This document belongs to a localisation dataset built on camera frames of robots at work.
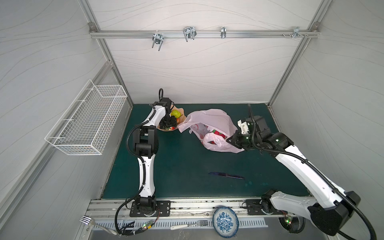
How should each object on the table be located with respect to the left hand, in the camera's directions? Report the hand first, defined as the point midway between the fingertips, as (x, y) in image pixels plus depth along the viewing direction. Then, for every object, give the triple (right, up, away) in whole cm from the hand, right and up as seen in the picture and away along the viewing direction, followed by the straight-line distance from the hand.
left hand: (172, 124), depth 101 cm
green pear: (+1, +8, +6) cm, 10 cm away
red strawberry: (0, -3, -4) cm, 5 cm away
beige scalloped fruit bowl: (+4, +2, +6) cm, 7 cm away
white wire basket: (-35, 0, -33) cm, 48 cm away
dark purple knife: (+34, -29, -15) cm, 48 cm away
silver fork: (-35, -44, -32) cm, 65 cm away
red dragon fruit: (+27, -4, -25) cm, 37 cm away
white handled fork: (+18, -46, -31) cm, 58 cm away
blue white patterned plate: (+30, -45, -31) cm, 63 cm away
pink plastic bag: (+26, -1, -23) cm, 35 cm away
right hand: (+32, -5, -29) cm, 43 cm away
